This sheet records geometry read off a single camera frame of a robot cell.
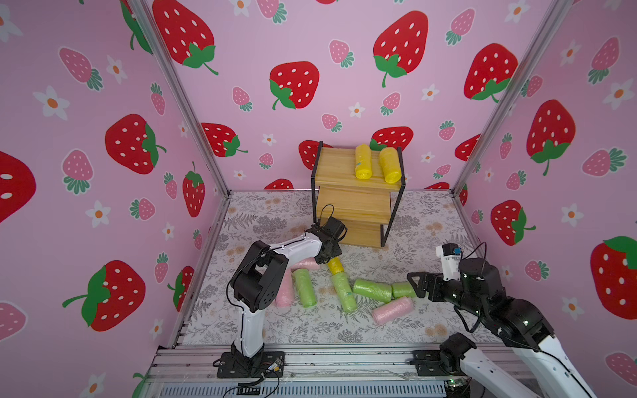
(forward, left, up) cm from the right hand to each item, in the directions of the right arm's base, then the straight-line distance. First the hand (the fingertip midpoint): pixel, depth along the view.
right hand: (421, 275), depth 69 cm
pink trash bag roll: (+11, +35, -18) cm, 41 cm away
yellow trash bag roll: (+11, +25, -17) cm, 32 cm away
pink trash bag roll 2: (-2, +42, -18) cm, 45 cm away
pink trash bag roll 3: (-4, +5, -20) cm, 20 cm away
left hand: (+18, +25, -20) cm, 37 cm away
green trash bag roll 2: (+1, +21, -19) cm, 29 cm away
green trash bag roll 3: (+2, +11, -19) cm, 22 cm away
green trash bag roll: (+3, +35, -20) cm, 41 cm away
